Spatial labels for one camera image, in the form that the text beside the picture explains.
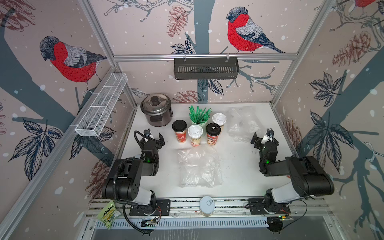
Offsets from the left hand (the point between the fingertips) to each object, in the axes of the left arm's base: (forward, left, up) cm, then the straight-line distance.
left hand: (154, 132), depth 91 cm
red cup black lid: (0, -17, +6) cm, 18 cm away
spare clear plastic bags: (+15, -61, -10) cm, 63 cm away
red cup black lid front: (-3, -36, +7) cm, 37 cm away
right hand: (0, -69, -1) cm, 69 cm away
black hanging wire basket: (+42, -33, +17) cm, 57 cm away
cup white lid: (+6, -41, +7) cm, 42 cm away
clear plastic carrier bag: (-19, -29, -8) cm, 35 cm away
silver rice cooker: (+13, -1, +7) cm, 15 cm away
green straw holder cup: (+11, -29, +1) cm, 31 cm away
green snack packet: (-41, +17, -9) cm, 46 cm away
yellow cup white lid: (-5, -26, +7) cm, 27 cm away
